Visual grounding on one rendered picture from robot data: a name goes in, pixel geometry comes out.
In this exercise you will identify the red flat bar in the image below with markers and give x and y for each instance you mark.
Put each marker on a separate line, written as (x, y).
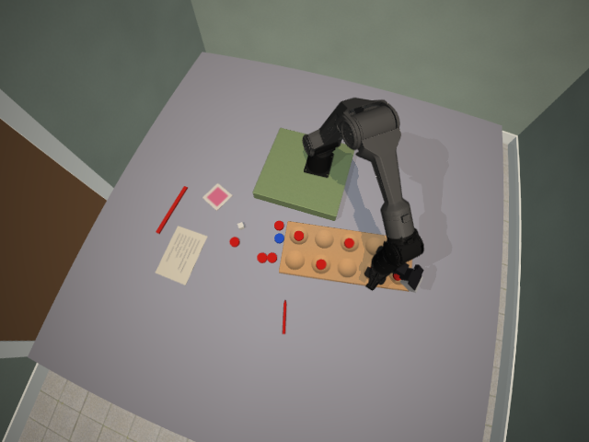
(172, 208)

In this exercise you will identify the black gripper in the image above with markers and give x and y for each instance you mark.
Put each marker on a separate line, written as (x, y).
(378, 274)

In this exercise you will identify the tan tray with round pockets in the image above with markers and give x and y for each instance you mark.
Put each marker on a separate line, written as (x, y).
(327, 243)

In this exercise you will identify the beige paper sheet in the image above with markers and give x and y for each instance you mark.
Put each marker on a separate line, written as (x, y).
(181, 255)

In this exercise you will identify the pink square tile with cream border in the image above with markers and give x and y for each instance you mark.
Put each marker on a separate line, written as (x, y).
(217, 196)

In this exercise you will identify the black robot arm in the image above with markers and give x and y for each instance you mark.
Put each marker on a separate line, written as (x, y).
(375, 133)

